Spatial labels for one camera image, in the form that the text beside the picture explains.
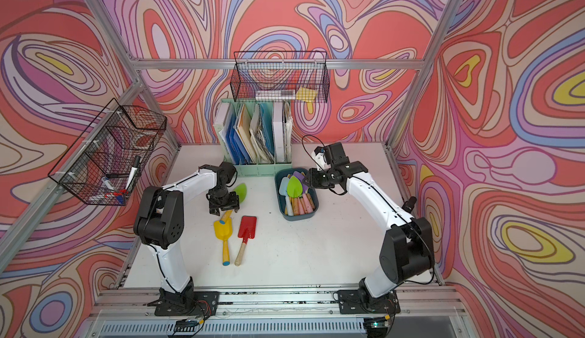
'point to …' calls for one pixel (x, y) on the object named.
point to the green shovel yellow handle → (241, 191)
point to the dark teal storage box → (282, 173)
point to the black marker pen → (134, 169)
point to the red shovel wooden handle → (247, 231)
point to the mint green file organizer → (256, 135)
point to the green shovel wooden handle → (294, 188)
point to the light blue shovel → (282, 190)
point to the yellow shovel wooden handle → (311, 201)
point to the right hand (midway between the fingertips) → (308, 186)
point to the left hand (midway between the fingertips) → (232, 211)
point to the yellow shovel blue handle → (223, 230)
